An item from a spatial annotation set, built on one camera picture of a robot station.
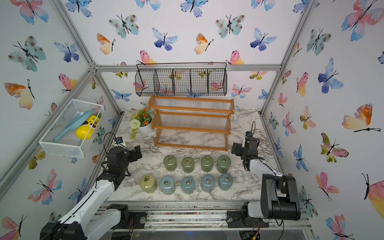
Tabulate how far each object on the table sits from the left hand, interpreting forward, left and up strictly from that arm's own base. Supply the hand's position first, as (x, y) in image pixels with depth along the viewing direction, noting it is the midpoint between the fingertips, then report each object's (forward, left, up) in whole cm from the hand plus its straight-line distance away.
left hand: (133, 146), depth 85 cm
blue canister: (-20, -20, -6) cm, 29 cm away
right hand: (+3, -64, -6) cm, 65 cm away
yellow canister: (-19, -10, -6) cm, 22 cm away
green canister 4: (-8, -51, -6) cm, 52 cm away
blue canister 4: (-19, -50, -7) cm, 54 cm away
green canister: (-7, -21, -8) cm, 23 cm away
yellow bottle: (-2, +16, +17) cm, 23 cm away
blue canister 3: (-19, -41, -6) cm, 46 cm away
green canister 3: (-8, -42, -8) cm, 43 cm away
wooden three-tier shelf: (+29, -32, -14) cm, 46 cm away
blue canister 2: (-20, -31, -7) cm, 37 cm away
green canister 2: (-9, -31, -7) cm, 33 cm away
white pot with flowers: (+20, 0, -2) cm, 20 cm away
